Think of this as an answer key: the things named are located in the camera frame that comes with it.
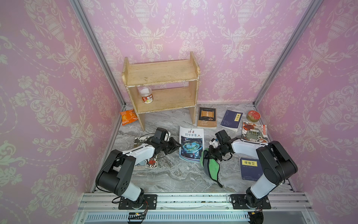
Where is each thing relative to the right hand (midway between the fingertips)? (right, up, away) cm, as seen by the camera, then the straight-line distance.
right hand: (205, 157), depth 89 cm
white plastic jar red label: (-37, +41, -1) cm, 55 cm away
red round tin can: (+41, +27, +20) cm, 53 cm away
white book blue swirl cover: (-7, +9, +9) cm, 15 cm away
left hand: (-15, +7, -1) cm, 17 cm away
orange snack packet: (-56, +26, +19) cm, 65 cm away
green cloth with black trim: (+2, -3, -8) cm, 8 cm away
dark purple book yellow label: (+24, +23, +20) cm, 39 cm away
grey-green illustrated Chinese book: (-34, -3, -2) cm, 35 cm away
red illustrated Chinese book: (+37, +15, +14) cm, 42 cm away
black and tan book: (+5, +25, +21) cm, 33 cm away
